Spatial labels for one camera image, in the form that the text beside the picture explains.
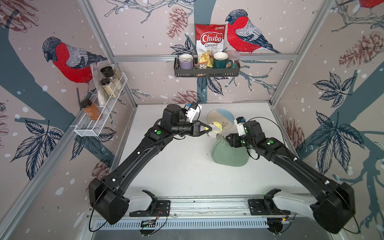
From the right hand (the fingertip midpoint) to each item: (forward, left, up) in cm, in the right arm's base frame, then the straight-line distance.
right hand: (230, 135), depth 81 cm
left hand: (-8, +11, +17) cm, 22 cm away
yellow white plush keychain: (-9, +9, +16) cm, 21 cm away
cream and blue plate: (+30, +1, -18) cm, 35 cm away
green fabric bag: (-8, +4, -7) cm, 11 cm away
